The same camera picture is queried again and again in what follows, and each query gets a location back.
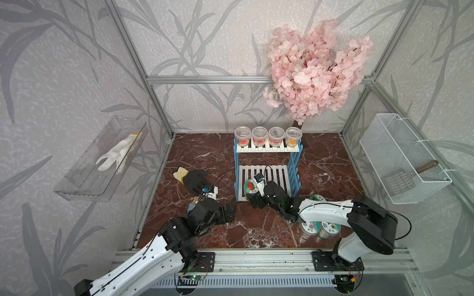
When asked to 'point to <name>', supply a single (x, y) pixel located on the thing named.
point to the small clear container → (293, 135)
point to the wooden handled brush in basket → (405, 178)
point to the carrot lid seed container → (328, 229)
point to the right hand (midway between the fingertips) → (254, 188)
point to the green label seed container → (317, 197)
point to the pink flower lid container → (310, 229)
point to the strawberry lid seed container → (250, 186)
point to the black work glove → (195, 180)
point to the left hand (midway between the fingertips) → (229, 209)
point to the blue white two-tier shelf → (280, 164)
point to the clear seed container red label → (242, 134)
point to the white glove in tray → (118, 156)
